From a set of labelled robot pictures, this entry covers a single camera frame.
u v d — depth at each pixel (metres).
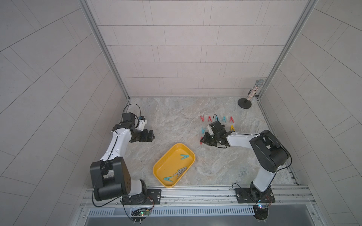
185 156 0.84
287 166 0.47
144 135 0.74
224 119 1.02
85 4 0.71
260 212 0.68
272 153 0.48
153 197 0.71
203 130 0.96
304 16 0.74
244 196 0.71
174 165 0.82
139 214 0.65
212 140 0.80
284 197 0.71
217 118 1.02
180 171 0.78
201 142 0.89
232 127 0.97
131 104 1.13
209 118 1.02
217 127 0.74
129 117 0.67
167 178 0.75
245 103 1.12
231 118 1.02
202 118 1.03
